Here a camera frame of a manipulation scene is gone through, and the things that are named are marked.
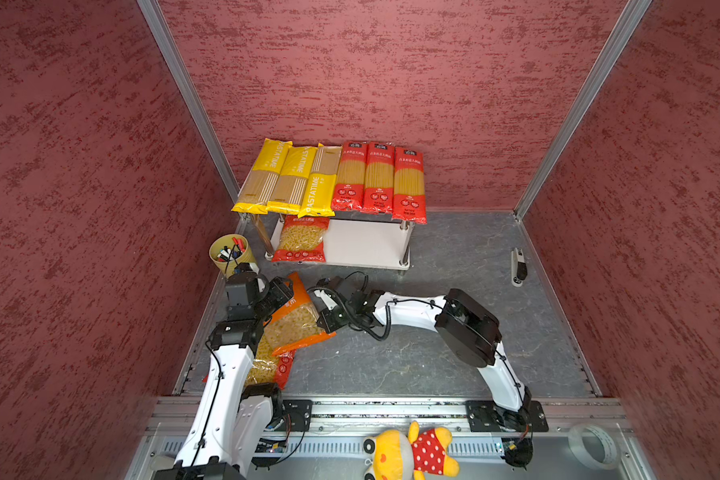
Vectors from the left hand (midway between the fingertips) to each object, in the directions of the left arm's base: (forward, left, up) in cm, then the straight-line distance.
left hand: (288, 290), depth 80 cm
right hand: (-6, -8, -13) cm, 16 cm away
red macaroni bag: (+22, 0, -5) cm, 22 cm away
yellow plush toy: (-36, -29, -7) cm, 47 cm away
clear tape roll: (-33, -79, -17) cm, 88 cm away
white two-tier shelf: (+25, -18, -8) cm, 32 cm away
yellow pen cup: (+17, +23, -5) cm, 30 cm away
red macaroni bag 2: (-17, +4, -13) cm, 22 cm away
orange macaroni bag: (-5, -1, -12) cm, 13 cm away
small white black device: (+17, -74, -11) cm, 77 cm away
